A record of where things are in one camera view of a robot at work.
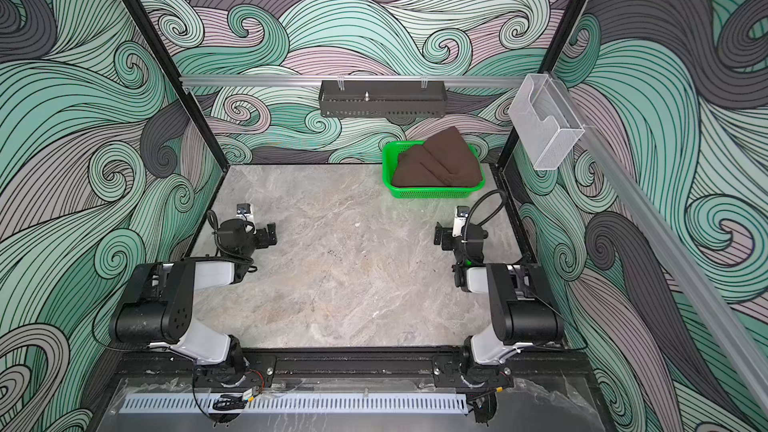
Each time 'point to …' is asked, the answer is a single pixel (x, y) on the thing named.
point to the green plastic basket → (390, 152)
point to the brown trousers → (442, 162)
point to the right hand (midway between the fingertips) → (454, 222)
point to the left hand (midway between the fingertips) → (258, 221)
